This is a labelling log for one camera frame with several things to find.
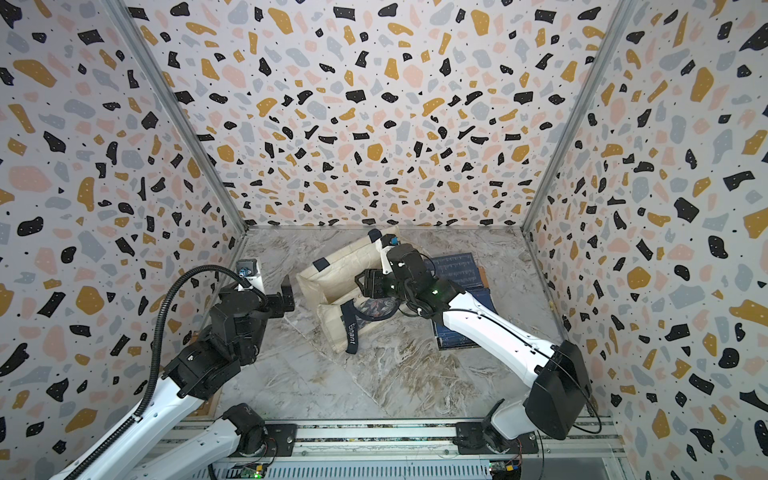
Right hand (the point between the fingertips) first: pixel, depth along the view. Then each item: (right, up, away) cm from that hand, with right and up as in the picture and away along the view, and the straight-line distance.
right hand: (364, 278), depth 75 cm
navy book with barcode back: (+29, +1, +25) cm, 38 cm away
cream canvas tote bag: (-11, -2, +9) cm, 14 cm away
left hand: (-21, 0, -6) cm, 22 cm away
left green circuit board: (-25, -45, -4) cm, 52 cm away
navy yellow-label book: (+24, -18, +12) cm, 32 cm away
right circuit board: (+34, -46, -3) cm, 57 cm away
